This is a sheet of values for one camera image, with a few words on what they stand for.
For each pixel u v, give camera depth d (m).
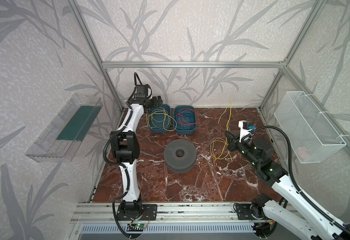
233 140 0.62
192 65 1.84
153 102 0.87
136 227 0.71
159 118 1.12
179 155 0.93
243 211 0.74
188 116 1.15
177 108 1.12
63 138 0.64
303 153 0.72
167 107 1.15
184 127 1.02
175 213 0.75
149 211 0.74
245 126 0.60
